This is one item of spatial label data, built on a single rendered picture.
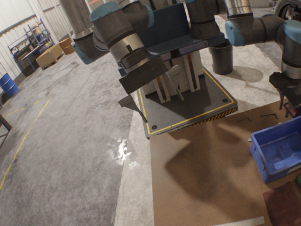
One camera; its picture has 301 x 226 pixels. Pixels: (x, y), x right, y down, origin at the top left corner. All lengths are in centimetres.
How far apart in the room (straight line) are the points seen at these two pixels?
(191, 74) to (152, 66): 86
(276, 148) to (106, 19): 84
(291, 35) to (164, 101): 108
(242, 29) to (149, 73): 32
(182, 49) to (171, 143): 52
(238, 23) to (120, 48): 36
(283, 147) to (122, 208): 112
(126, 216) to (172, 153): 68
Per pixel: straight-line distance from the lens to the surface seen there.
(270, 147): 86
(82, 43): 85
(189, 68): 128
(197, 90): 141
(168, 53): 97
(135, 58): 40
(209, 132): 90
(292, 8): 180
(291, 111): 106
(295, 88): 64
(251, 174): 78
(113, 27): 46
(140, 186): 137
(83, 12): 83
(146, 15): 64
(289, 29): 55
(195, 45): 100
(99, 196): 152
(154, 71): 47
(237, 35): 56
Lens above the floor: 117
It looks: 40 degrees down
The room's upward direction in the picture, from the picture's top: 24 degrees counter-clockwise
